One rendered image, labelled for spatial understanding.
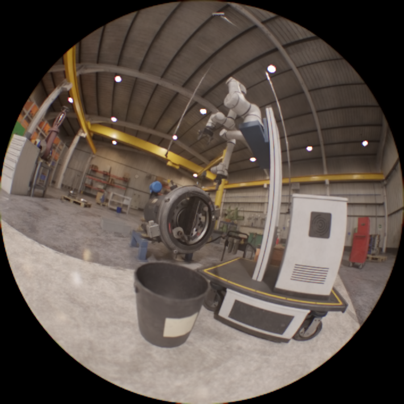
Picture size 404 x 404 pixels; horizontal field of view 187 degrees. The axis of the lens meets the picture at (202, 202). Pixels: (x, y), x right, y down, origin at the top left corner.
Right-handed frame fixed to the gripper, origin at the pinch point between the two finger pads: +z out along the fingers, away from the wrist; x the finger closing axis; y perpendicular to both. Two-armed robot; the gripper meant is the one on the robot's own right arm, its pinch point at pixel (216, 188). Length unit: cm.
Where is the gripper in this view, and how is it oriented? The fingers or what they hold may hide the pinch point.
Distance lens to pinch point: 143.3
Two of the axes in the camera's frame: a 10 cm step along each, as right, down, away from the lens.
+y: -9.2, -1.8, 3.5
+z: -2.7, 9.4, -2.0
